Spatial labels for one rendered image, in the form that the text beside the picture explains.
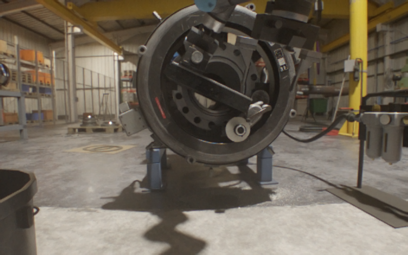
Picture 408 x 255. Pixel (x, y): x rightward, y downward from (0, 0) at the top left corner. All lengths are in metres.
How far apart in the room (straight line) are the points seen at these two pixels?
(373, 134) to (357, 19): 3.58
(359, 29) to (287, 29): 4.19
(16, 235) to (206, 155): 0.69
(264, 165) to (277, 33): 1.03
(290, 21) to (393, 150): 0.90
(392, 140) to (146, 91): 1.13
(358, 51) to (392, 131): 3.40
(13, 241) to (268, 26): 0.55
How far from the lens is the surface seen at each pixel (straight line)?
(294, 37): 0.44
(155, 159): 1.27
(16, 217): 0.40
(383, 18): 15.70
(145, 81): 0.90
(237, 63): 1.07
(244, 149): 0.94
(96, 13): 14.06
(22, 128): 4.90
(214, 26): 0.86
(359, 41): 4.57
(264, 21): 0.46
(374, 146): 1.29
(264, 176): 1.40
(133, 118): 0.94
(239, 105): 0.90
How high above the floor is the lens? 0.48
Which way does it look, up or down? 5 degrees down
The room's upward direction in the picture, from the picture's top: 1 degrees counter-clockwise
